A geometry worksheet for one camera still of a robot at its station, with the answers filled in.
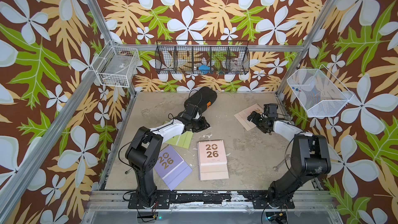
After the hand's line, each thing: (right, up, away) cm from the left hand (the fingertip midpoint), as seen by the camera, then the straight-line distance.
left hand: (211, 123), depth 91 cm
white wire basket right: (+58, +17, -9) cm, 61 cm away
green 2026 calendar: (-17, -11, +3) cm, 20 cm away
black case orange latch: (-4, +16, +20) cm, 26 cm away
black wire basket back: (-5, +42, +5) cm, 42 cm away
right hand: (+27, +2, +6) cm, 28 cm away
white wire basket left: (-54, +33, -6) cm, 63 cm away
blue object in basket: (-4, +33, +2) cm, 33 cm away
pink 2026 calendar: (0, -19, -7) cm, 20 cm away
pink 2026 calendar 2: (+23, +3, +15) cm, 28 cm away
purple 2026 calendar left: (-23, -24, -7) cm, 33 cm away
